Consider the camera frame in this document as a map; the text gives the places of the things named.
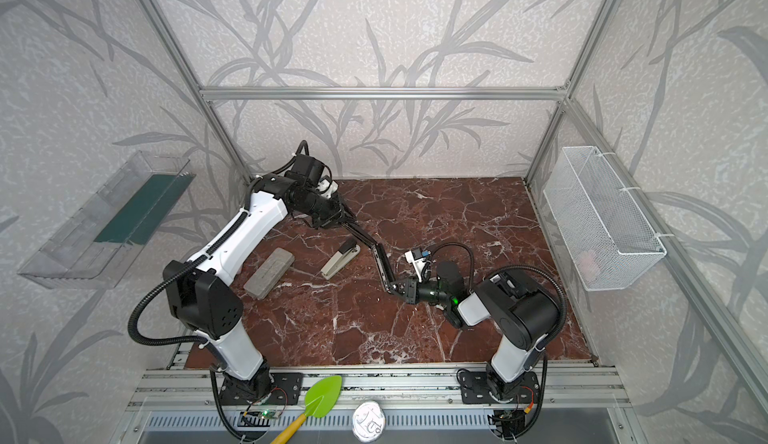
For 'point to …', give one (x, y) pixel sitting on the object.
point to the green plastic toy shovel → (321, 398)
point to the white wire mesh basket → (604, 233)
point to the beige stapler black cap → (346, 253)
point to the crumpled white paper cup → (368, 421)
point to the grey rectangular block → (267, 275)
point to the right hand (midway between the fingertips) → (389, 280)
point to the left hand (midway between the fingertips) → (357, 208)
